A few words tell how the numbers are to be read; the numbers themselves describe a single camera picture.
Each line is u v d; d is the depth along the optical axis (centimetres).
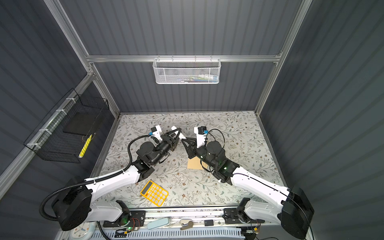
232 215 74
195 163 93
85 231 68
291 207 40
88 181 46
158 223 69
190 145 64
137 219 73
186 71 124
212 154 54
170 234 77
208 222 72
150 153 57
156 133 70
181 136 70
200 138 62
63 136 72
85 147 69
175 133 71
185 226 71
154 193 81
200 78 91
